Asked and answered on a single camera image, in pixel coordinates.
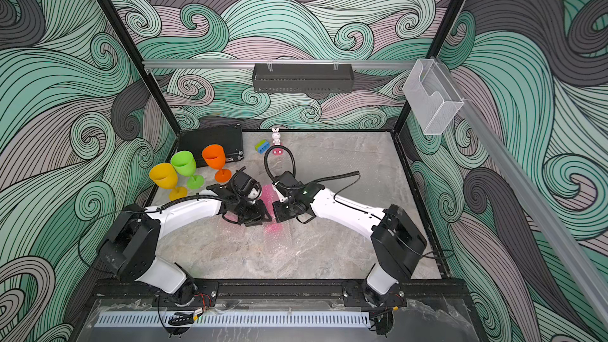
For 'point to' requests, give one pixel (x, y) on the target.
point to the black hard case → (194, 141)
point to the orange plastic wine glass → (214, 157)
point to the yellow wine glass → (165, 176)
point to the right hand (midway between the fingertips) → (275, 216)
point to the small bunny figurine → (275, 135)
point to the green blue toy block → (262, 146)
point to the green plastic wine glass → (184, 162)
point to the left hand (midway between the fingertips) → (269, 218)
